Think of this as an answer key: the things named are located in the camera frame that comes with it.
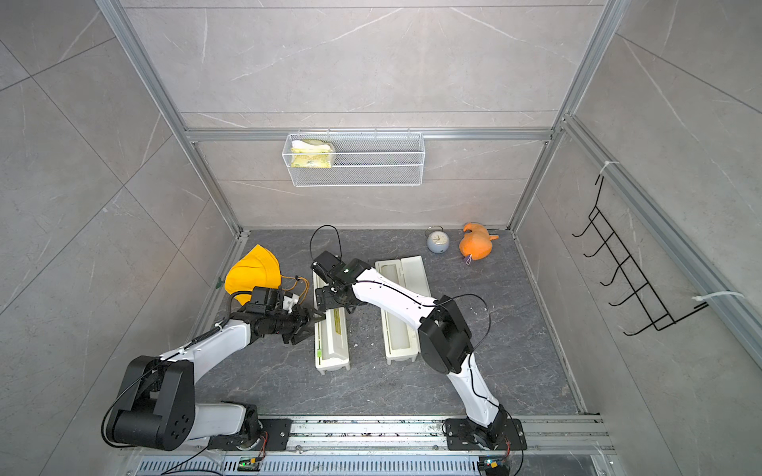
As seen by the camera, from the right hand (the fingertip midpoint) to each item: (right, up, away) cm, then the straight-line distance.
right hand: (337, 301), depth 87 cm
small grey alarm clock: (+34, +20, +24) cm, 46 cm away
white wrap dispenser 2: (+24, +7, +9) cm, 26 cm away
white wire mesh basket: (+4, +47, +14) cm, 49 cm away
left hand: (-4, -5, -1) cm, 7 cm away
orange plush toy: (+49, +18, +20) cm, 56 cm away
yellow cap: (-32, +9, +19) cm, 39 cm away
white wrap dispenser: (0, -7, -11) cm, 13 cm away
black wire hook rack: (+70, +2, -28) cm, 76 cm away
